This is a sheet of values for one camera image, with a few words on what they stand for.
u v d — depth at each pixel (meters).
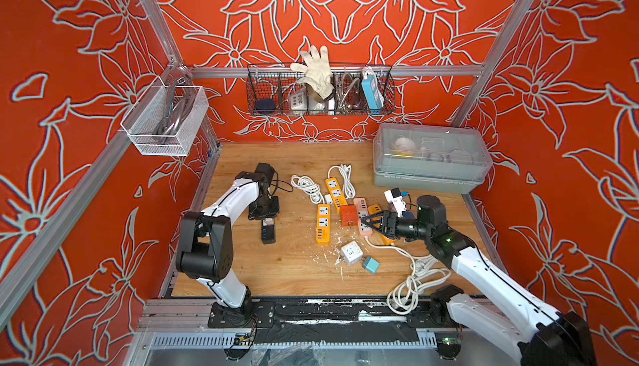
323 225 0.90
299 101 0.94
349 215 0.89
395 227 0.66
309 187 1.01
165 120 0.76
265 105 0.98
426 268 0.79
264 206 0.76
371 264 0.81
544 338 0.38
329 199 0.98
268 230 0.88
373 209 0.94
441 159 0.92
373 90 0.86
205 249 0.47
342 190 1.01
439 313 0.65
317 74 0.89
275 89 1.01
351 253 0.81
